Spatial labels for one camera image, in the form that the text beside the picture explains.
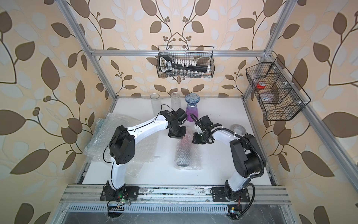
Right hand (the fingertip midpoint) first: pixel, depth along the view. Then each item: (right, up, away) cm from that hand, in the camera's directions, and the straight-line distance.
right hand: (194, 141), depth 92 cm
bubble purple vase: (-1, +29, +4) cm, 29 cm away
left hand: (-8, +5, -5) cm, 10 cm away
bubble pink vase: (-5, -5, -15) cm, 16 cm away
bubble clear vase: (-13, +27, +7) cm, 31 cm away
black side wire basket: (+45, +27, -15) cm, 55 cm away
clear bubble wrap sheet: (-60, -3, -7) cm, 60 cm away
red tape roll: (+38, +35, -11) cm, 53 cm away
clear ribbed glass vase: (-28, +26, +9) cm, 39 cm away
